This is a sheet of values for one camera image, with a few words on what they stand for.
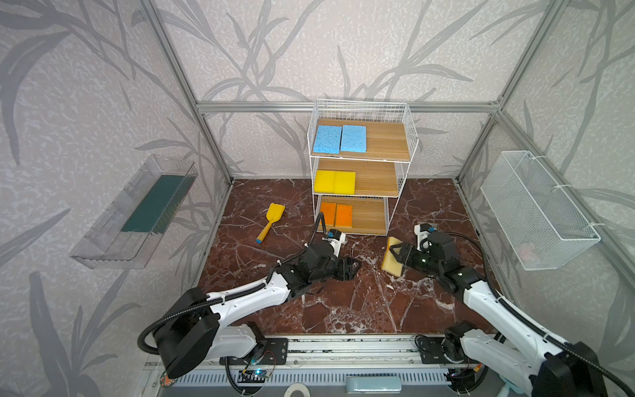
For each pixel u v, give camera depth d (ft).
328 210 3.46
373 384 2.11
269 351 2.39
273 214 3.52
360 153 2.32
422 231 2.50
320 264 2.04
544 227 2.05
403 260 2.42
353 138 2.42
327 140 2.38
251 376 2.37
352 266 2.32
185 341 1.33
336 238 2.37
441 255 2.01
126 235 2.07
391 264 2.57
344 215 3.37
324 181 2.75
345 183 2.72
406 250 2.40
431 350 2.42
